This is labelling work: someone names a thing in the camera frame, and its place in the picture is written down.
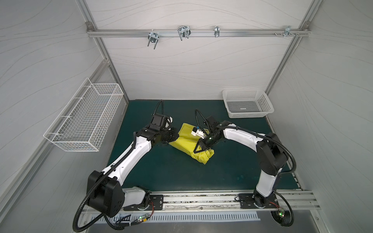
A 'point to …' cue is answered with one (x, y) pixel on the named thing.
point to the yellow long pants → (186, 141)
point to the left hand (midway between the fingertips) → (180, 135)
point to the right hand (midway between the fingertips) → (195, 151)
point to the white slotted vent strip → (124, 219)
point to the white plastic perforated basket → (244, 103)
